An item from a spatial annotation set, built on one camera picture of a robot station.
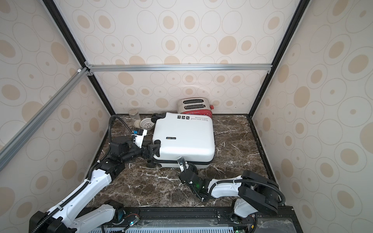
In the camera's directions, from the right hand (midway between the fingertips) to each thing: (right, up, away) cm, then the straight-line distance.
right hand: (187, 163), depth 85 cm
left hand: (-14, +13, -10) cm, 21 cm away
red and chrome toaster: (+5, +37, +20) cm, 43 cm away
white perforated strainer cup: (-32, +25, +28) cm, 49 cm away
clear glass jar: (-38, +31, +17) cm, 52 cm away
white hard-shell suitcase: (+2, +16, -5) cm, 17 cm away
